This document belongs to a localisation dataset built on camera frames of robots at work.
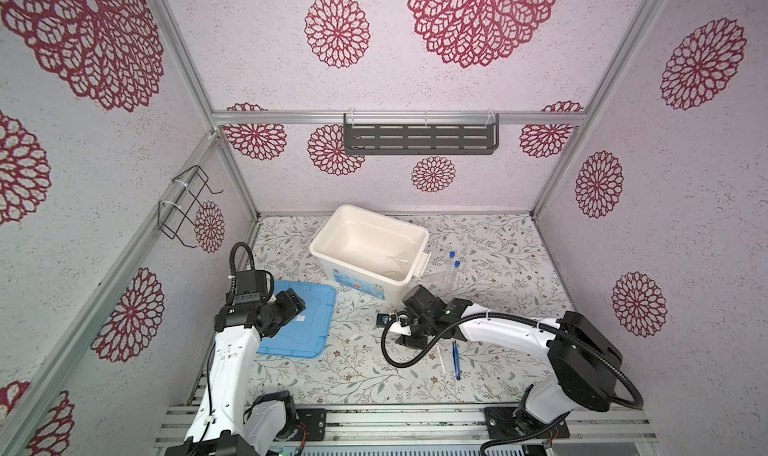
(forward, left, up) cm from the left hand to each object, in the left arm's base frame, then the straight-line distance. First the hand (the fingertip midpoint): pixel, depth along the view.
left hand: (295, 314), depth 80 cm
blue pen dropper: (-9, -44, -11) cm, 46 cm away
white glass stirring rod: (-10, -40, -12) cm, 43 cm away
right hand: (-1, -28, -6) cm, 28 cm away
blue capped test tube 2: (+14, -46, +2) cm, 48 cm away
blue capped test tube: (+14, -44, +2) cm, 46 cm away
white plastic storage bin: (+28, -20, -10) cm, 36 cm away
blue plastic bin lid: (-1, -1, -12) cm, 12 cm away
